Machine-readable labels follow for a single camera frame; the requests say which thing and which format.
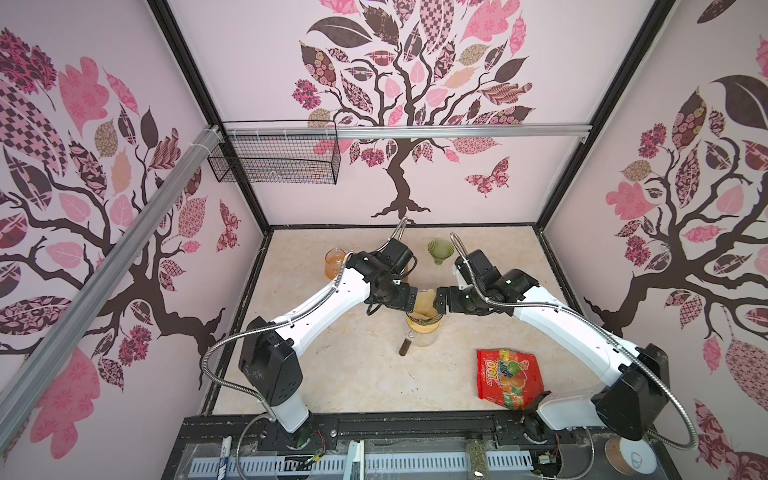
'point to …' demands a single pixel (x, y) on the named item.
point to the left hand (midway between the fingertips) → (396, 305)
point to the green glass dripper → (440, 249)
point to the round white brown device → (630, 457)
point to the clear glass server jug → (418, 339)
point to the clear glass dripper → (420, 321)
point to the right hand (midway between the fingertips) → (447, 301)
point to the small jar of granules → (478, 458)
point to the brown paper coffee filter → (424, 304)
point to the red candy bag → (508, 378)
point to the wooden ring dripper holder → (422, 329)
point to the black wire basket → (277, 152)
